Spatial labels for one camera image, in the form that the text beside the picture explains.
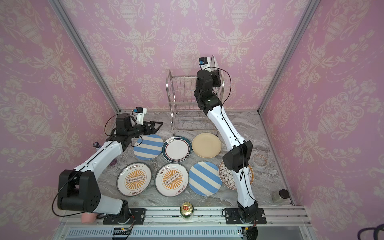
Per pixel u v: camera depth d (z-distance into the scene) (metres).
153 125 0.74
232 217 0.73
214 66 0.60
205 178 0.86
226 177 0.87
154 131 0.75
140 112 0.75
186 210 0.67
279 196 0.73
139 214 0.75
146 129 0.74
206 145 1.00
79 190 0.43
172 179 0.85
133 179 0.86
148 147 0.99
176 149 1.02
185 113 1.20
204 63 0.64
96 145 0.78
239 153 0.52
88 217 0.70
